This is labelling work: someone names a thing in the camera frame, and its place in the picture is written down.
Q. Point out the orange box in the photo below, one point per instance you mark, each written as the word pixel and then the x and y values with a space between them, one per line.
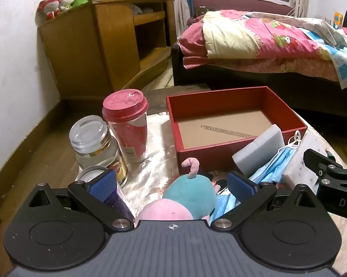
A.
pixel 338 20

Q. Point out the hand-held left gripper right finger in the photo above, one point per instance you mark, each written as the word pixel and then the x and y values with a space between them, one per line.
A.
pixel 240 189

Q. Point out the speckled white sponge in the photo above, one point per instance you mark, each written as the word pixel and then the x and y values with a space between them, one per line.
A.
pixel 300 161

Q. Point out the dark wooden bed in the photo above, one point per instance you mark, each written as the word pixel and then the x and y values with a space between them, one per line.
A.
pixel 248 79

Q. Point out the metal can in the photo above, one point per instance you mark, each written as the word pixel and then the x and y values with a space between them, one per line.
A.
pixel 91 173

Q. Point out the white plush toy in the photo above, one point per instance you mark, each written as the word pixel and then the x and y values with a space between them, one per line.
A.
pixel 66 1

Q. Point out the pink printed quilt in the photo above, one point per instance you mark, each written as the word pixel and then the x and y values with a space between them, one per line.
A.
pixel 263 39

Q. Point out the red lidded plastic cup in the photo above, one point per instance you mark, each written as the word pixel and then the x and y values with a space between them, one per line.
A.
pixel 124 106

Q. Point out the red doll plush toy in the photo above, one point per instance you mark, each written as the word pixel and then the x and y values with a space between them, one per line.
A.
pixel 49 7

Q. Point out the silver floral tablecloth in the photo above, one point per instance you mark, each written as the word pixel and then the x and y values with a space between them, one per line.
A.
pixel 157 150

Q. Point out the red cardboard box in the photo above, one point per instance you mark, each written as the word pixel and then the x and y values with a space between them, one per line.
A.
pixel 219 101

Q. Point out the white blue printed blanket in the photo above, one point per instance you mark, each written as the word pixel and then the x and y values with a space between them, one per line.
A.
pixel 343 60

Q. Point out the glass jar with clear lid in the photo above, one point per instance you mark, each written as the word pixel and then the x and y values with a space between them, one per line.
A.
pixel 90 134

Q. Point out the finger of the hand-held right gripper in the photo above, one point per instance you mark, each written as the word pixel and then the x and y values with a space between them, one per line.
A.
pixel 320 162

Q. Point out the green plush toy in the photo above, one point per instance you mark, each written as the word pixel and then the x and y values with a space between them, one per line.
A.
pixel 80 1

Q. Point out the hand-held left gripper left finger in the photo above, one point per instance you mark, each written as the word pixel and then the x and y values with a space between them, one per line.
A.
pixel 103 186

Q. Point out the plain white sponge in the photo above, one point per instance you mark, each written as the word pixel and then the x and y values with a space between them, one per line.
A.
pixel 254 153

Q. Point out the blue face mask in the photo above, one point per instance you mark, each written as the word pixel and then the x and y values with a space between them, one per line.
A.
pixel 270 166
pixel 223 205

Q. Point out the wooden cabinet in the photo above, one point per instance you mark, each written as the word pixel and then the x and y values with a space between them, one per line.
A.
pixel 84 49

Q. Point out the pink pig plush toy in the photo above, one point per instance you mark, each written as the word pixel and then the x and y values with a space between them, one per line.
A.
pixel 188 193

